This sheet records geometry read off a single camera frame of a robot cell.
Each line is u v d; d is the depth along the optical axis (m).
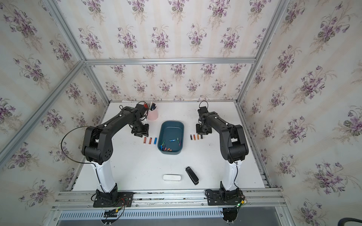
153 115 1.03
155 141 0.96
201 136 0.96
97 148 0.51
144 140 0.96
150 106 1.03
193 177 0.78
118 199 0.72
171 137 0.96
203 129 0.84
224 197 0.66
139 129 0.81
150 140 0.96
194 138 0.98
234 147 0.53
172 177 0.77
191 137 0.98
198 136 0.98
